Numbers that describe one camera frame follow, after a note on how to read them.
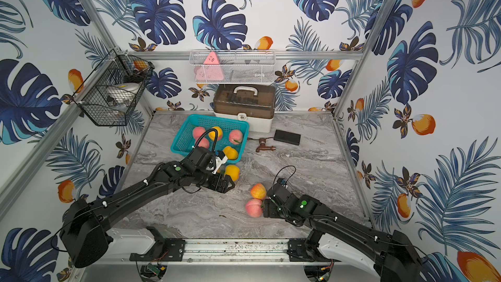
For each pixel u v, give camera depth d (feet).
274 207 2.32
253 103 3.46
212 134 3.36
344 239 1.61
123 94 2.62
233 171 2.96
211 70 2.93
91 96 2.48
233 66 3.33
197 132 3.45
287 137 3.49
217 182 2.26
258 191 2.77
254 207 2.62
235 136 3.29
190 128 3.47
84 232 1.31
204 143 3.26
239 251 2.47
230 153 3.10
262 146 3.44
